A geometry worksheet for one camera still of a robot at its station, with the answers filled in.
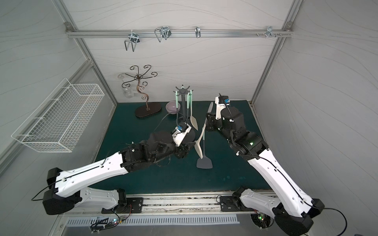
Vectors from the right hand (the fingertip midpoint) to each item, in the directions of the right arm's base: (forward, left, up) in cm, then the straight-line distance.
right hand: (208, 113), depth 64 cm
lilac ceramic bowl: (+34, +26, -33) cm, 54 cm away
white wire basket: (-5, +71, -5) cm, 71 cm away
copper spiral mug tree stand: (+33, +43, -35) cm, 65 cm away
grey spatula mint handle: (-8, 0, -35) cm, 36 cm away
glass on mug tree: (+32, +54, -16) cm, 65 cm away
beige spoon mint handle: (+13, +8, -21) cm, 26 cm away
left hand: (-10, +7, -7) cm, 14 cm away
